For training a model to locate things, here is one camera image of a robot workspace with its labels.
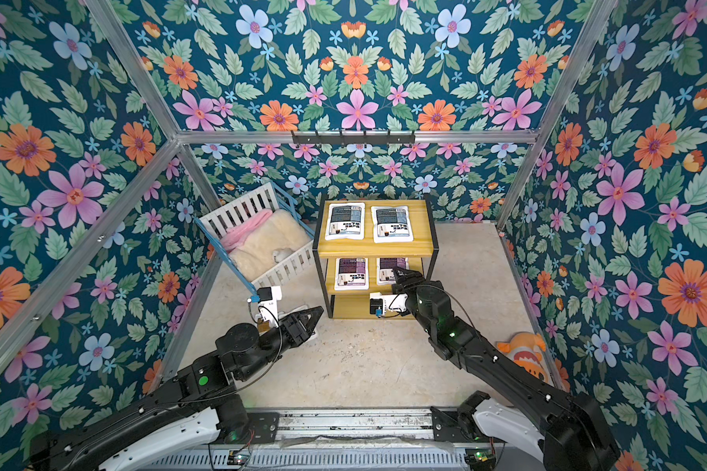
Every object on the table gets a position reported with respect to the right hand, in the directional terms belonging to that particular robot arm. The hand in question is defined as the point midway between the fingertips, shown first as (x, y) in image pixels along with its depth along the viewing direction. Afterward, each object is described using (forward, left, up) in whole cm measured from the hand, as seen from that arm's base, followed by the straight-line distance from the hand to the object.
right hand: (401, 267), depth 77 cm
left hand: (-16, +18, +3) cm, 24 cm away
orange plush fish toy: (-14, -35, -18) cm, 42 cm away
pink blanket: (+21, +58, -11) cm, 62 cm away
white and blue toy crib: (+27, +57, -6) cm, 64 cm away
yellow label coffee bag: (-19, +19, +3) cm, 27 cm away
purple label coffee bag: (+1, +14, -5) cm, 15 cm away
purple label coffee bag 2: (+3, +4, -6) cm, 8 cm away
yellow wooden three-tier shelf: (-1, +11, +10) cm, 15 cm away
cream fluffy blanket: (+26, +43, -13) cm, 52 cm away
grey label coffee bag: (+5, +3, +11) cm, 13 cm away
